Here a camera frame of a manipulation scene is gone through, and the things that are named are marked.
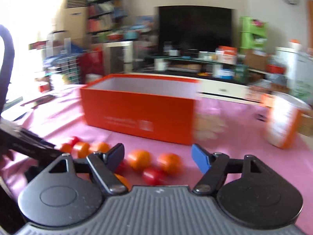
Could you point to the white small fridge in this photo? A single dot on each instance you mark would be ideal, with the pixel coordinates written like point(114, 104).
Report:
point(298, 71)

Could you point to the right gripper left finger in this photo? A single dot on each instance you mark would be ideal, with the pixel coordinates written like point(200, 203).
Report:
point(103, 166)

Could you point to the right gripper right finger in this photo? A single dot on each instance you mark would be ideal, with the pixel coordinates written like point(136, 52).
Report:
point(213, 167)

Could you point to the white air conditioner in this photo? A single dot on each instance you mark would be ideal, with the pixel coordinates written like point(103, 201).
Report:
point(75, 17)

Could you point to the green plastic shelf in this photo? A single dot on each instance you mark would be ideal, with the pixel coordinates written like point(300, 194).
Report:
point(253, 33)

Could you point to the orange cardboard box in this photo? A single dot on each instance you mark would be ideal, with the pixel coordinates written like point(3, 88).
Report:
point(156, 107)

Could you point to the white TV cabinet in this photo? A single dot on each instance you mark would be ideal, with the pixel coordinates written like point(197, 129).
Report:
point(216, 89)

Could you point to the orange mandarin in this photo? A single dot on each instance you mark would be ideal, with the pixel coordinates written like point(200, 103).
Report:
point(81, 149)
point(139, 160)
point(170, 163)
point(99, 147)

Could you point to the red tomato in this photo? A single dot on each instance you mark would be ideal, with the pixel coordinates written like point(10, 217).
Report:
point(153, 176)
point(73, 140)

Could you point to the pink bed sheet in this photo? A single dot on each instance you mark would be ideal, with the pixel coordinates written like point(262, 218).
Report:
point(235, 131)

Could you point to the black television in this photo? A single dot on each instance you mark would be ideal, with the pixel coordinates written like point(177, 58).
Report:
point(185, 27)

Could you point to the white orange carton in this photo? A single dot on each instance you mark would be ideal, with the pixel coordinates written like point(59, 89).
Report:
point(283, 119)

